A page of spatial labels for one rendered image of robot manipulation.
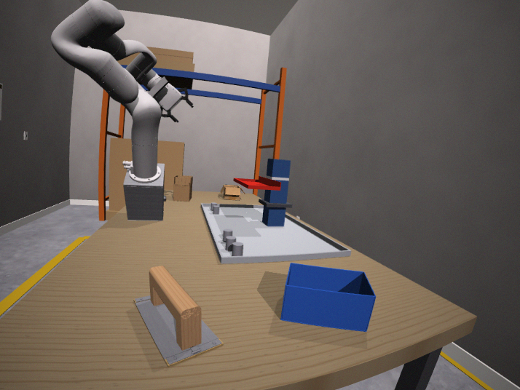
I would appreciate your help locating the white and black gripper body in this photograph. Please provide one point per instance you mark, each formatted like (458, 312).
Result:
(168, 97)

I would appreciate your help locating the blue open box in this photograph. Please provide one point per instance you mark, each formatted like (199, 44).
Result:
(312, 303)

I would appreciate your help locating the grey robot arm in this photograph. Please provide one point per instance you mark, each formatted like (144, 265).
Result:
(89, 26)

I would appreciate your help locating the sanding float with wooden handle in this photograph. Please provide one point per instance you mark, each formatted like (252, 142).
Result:
(184, 337)

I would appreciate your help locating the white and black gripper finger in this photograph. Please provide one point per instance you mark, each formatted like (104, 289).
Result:
(169, 115)
(186, 96)

